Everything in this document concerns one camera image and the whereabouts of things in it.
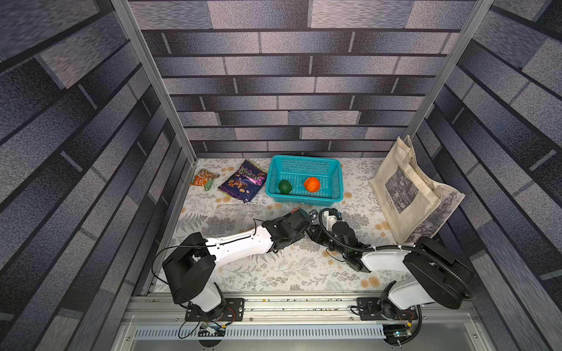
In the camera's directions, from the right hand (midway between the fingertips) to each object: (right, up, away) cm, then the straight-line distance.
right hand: (303, 227), depth 86 cm
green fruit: (-8, +16, +14) cm, 23 cm away
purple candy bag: (-27, +18, +17) cm, 37 cm away
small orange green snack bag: (-48, +20, +20) cm, 56 cm away
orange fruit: (+6, +17, +16) cm, 24 cm away
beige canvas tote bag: (+44, +9, -2) cm, 45 cm away
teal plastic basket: (+2, +19, +19) cm, 27 cm away
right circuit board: (+29, -31, -17) cm, 46 cm away
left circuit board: (-32, -31, -15) cm, 47 cm away
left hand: (-3, +3, -2) cm, 5 cm away
